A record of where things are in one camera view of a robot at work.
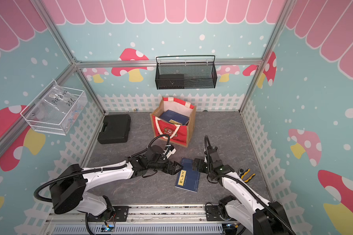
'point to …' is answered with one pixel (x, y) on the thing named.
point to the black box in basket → (173, 81)
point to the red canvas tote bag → (178, 134)
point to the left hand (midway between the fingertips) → (177, 168)
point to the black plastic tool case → (115, 129)
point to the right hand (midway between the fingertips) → (198, 164)
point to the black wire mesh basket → (186, 72)
